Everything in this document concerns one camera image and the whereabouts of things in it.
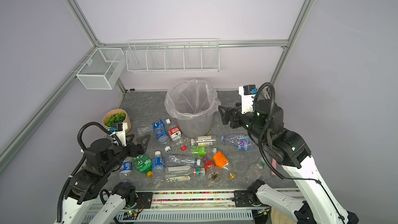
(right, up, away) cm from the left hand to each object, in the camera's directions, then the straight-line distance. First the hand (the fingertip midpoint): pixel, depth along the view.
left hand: (141, 138), depth 68 cm
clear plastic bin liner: (+20, +18, +27) cm, 38 cm away
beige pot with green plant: (-24, +8, +24) cm, 35 cm away
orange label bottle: (+38, -16, +13) cm, 43 cm away
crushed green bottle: (-5, -17, +15) cm, 23 cm away
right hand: (+37, +15, -10) cm, 41 cm away
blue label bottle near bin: (0, +2, +27) cm, 27 cm away
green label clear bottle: (+27, -11, +17) cm, 33 cm away
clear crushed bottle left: (-11, -1, +31) cm, 33 cm away
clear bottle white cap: (+11, -17, +19) cm, 28 cm away
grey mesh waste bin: (+21, +2, +16) cm, 26 cm away
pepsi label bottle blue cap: (-11, -17, +8) cm, 22 cm away
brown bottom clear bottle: (+34, -22, +13) cm, 42 cm away
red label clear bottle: (+10, -3, +24) cm, 26 cm away
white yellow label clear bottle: (+27, -7, +26) cm, 38 cm away
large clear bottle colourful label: (+50, -7, +21) cm, 55 cm away
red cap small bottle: (+30, -17, +12) cm, 36 cm away
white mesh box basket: (-38, +38, +31) cm, 62 cm away
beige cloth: (+61, -36, +2) cm, 71 cm away
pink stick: (+65, -17, +15) cm, 69 cm away
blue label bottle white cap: (+3, -19, +15) cm, 25 cm away
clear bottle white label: (+16, -22, +14) cm, 31 cm away
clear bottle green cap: (+55, -21, +14) cm, 60 cm away
